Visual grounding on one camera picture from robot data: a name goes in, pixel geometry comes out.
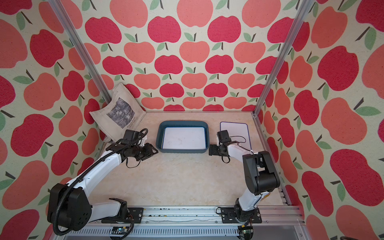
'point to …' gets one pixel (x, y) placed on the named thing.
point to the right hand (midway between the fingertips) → (216, 153)
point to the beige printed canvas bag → (125, 113)
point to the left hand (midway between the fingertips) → (157, 154)
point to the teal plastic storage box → (162, 124)
